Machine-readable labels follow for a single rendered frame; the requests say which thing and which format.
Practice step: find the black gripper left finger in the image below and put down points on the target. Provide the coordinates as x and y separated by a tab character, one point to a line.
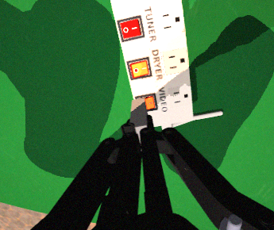
79	203

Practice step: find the white power strip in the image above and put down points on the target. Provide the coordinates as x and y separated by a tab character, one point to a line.
153	40

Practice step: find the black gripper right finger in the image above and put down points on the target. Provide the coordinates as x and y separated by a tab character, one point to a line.
227	208

